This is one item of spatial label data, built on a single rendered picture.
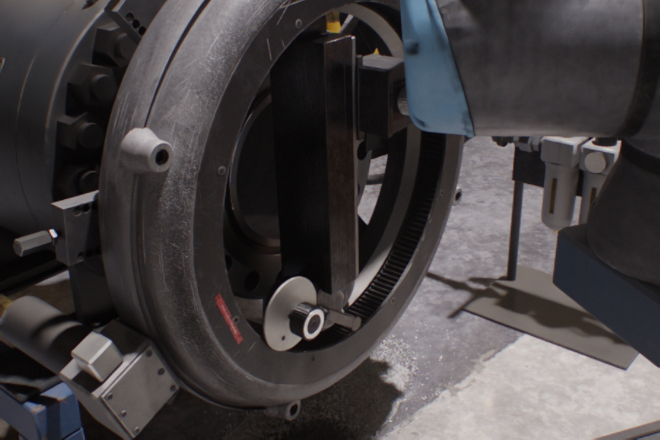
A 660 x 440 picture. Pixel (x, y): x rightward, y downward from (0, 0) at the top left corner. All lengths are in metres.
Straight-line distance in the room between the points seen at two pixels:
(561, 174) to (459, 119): 1.27
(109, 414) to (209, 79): 0.43
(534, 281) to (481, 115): 1.57
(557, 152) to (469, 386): 0.57
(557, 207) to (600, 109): 1.29
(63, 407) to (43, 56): 0.58
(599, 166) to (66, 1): 1.15
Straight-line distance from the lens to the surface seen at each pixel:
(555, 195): 1.88
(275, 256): 1.27
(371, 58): 1.13
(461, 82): 0.58
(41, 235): 0.98
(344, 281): 1.18
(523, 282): 2.14
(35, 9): 1.40
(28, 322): 1.16
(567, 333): 1.95
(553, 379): 1.80
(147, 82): 0.93
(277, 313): 1.10
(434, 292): 2.07
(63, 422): 1.40
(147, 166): 0.89
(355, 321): 1.26
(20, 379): 1.42
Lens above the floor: 1.04
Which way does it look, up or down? 23 degrees down
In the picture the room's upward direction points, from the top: 1 degrees counter-clockwise
